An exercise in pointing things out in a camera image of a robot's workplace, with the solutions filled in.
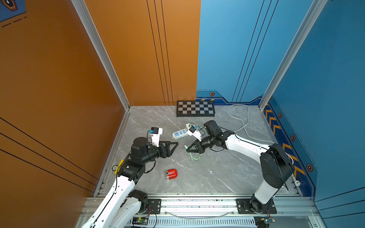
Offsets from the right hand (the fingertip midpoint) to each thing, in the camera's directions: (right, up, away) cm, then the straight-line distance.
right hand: (189, 149), depth 79 cm
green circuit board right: (+37, -35, -8) cm, 52 cm away
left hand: (-7, +5, -7) cm, 11 cm away
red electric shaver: (-10, -15, +2) cm, 18 cm away
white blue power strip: (-6, +7, +20) cm, 22 cm away
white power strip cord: (+43, +11, +26) cm, 51 cm away
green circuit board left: (-25, -35, -7) cm, 43 cm away
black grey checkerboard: (+6, +26, +36) cm, 44 cm away
